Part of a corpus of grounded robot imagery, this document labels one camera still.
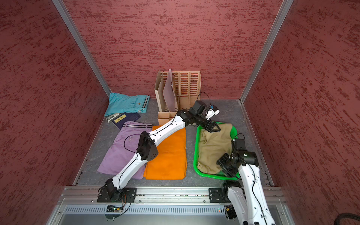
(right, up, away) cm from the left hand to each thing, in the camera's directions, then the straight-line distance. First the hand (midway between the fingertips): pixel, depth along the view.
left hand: (215, 128), depth 83 cm
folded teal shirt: (-73, +17, +31) cm, 81 cm away
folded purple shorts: (-61, -13, +7) cm, 62 cm away
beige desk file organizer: (-17, +31, +31) cm, 47 cm away
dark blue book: (-66, +6, +24) cm, 70 cm away
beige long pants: (0, -12, +6) cm, 14 cm away
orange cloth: (-28, -21, 0) cm, 35 cm away
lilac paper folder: (-31, +23, +21) cm, 44 cm away
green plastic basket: (+15, -6, +8) cm, 18 cm away
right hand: (-1, -20, -8) cm, 22 cm away
